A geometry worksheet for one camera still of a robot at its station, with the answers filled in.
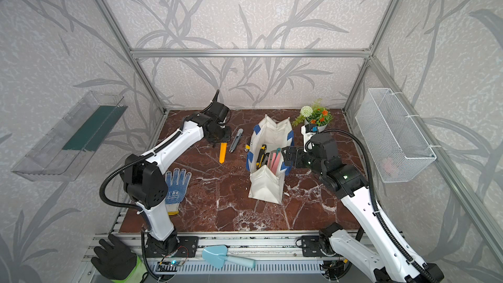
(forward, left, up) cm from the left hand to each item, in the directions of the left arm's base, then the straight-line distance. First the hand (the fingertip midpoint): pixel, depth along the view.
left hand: (228, 137), depth 89 cm
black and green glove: (-46, +37, -15) cm, 61 cm away
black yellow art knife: (-3, -15, -12) cm, 19 cm away
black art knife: (-4, -17, -13) cm, 22 cm away
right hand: (-13, -26, +12) cm, 32 cm away
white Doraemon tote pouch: (-20, -17, -7) cm, 27 cm away
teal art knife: (+1, -24, -12) cm, 27 cm away
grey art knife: (+12, -3, -13) cm, 18 cm away
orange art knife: (-6, +2, -2) cm, 7 cm away
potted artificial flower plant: (+14, -44, +1) cm, 46 cm away
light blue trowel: (-44, +1, -15) cm, 46 cm away
